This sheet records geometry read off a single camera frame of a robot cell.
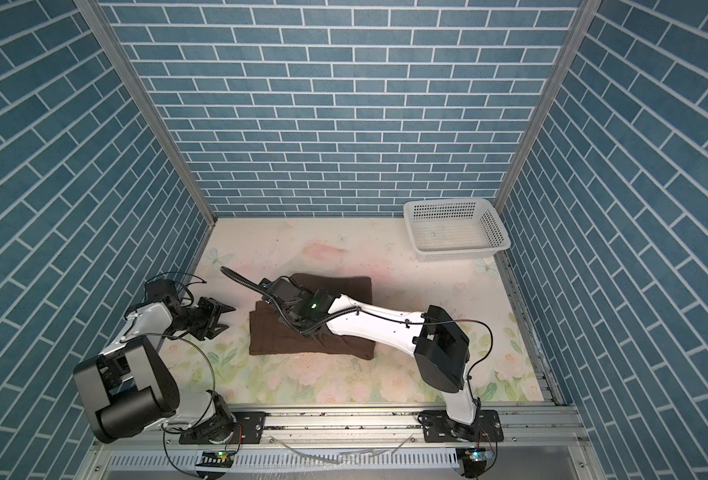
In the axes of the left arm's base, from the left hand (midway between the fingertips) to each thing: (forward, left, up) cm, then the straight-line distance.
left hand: (231, 310), depth 86 cm
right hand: (-1, -19, +8) cm, 20 cm away
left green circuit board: (-34, -4, -10) cm, 36 cm away
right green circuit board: (-36, -66, -7) cm, 76 cm away
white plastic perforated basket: (+39, -76, -7) cm, 85 cm away
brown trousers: (-6, -11, -5) cm, 14 cm away
